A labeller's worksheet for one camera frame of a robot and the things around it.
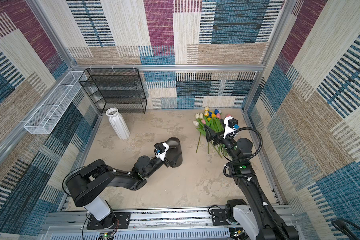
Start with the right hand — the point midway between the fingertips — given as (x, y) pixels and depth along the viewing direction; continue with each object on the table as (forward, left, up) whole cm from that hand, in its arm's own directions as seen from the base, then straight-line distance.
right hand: (213, 124), depth 72 cm
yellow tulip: (+31, -4, -25) cm, 40 cm away
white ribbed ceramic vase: (+15, +53, -14) cm, 57 cm away
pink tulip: (+24, -1, -27) cm, 37 cm away
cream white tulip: (+18, +2, -29) cm, 34 cm away
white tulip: (+30, +2, -27) cm, 40 cm away
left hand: (-3, +19, -13) cm, 23 cm away
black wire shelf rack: (+44, +60, -11) cm, 76 cm away
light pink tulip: (+28, -12, -25) cm, 39 cm away
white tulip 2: (+23, 0, -28) cm, 36 cm away
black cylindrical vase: (-7, +19, -14) cm, 24 cm away
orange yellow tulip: (+21, -9, -26) cm, 35 cm away
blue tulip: (+34, -12, -27) cm, 45 cm away
